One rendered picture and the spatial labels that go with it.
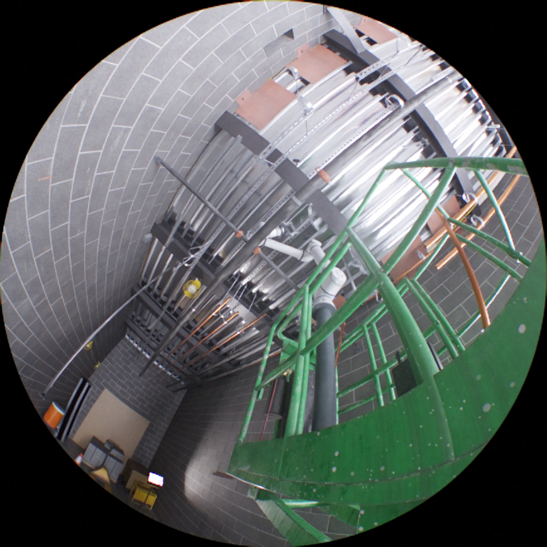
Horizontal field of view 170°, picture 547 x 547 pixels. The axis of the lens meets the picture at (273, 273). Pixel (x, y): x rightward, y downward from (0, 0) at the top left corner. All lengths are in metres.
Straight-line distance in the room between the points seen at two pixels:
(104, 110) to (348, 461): 1.80
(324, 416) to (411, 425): 0.61
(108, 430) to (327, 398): 6.94
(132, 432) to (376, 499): 7.15
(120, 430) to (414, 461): 7.23
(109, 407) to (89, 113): 7.04
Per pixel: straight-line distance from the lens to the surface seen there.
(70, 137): 1.47
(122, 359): 7.42
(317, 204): 2.02
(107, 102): 1.47
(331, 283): 1.45
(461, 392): 0.33
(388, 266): 0.58
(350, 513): 1.10
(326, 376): 1.00
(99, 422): 7.33
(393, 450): 0.37
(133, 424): 7.29
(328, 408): 0.93
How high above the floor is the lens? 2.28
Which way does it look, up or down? 60 degrees up
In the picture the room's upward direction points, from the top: 21 degrees clockwise
